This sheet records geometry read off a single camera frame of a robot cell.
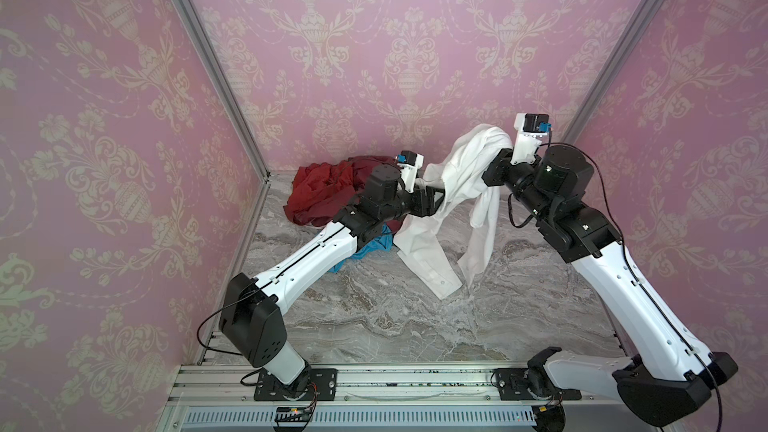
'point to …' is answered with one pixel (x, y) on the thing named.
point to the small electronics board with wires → (292, 414)
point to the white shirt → (443, 243)
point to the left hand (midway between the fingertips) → (442, 195)
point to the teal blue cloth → (384, 243)
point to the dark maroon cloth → (362, 166)
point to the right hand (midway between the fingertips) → (491, 143)
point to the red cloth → (320, 191)
